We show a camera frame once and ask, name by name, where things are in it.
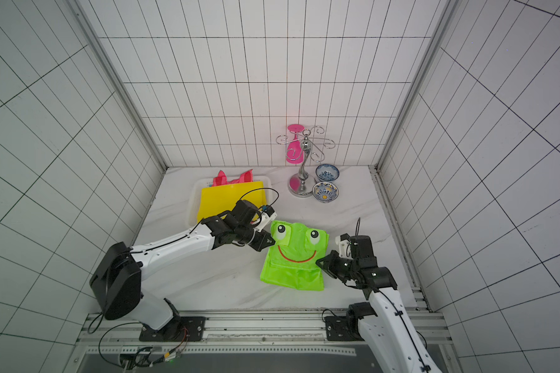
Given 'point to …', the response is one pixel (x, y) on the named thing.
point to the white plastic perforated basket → (203, 183)
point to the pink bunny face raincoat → (221, 179)
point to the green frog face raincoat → (291, 262)
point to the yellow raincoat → (221, 199)
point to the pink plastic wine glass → (295, 151)
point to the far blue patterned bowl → (327, 172)
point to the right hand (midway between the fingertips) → (310, 262)
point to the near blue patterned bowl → (325, 192)
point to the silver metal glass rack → (302, 185)
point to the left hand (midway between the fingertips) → (268, 246)
